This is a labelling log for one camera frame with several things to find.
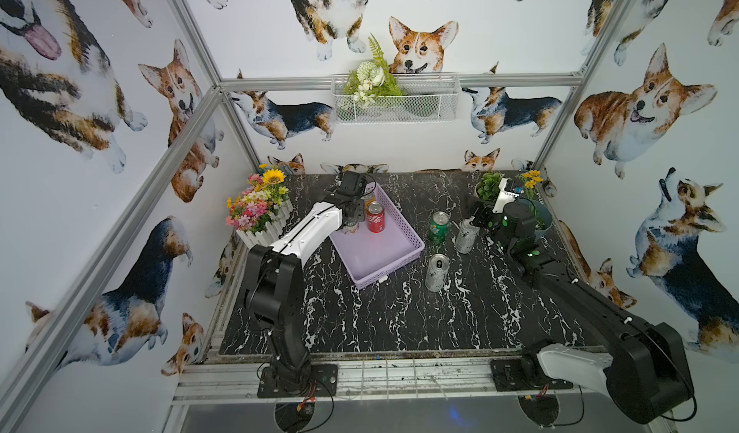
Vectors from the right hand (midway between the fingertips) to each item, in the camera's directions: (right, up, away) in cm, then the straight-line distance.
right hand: (489, 190), depth 80 cm
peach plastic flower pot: (+2, -1, +20) cm, 20 cm away
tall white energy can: (-4, -14, +10) cm, 18 cm away
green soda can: (-11, -12, +15) cm, 22 cm away
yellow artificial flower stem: (+19, +4, +15) cm, 25 cm away
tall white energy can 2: (-14, -25, +1) cm, 29 cm away
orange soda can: (-35, -2, +20) cm, 40 cm away
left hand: (-41, -4, +12) cm, 43 cm away
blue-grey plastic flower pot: (+24, -9, +16) cm, 30 cm away
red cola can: (-32, -9, +16) cm, 37 cm away
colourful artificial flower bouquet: (-70, -6, +8) cm, 70 cm away
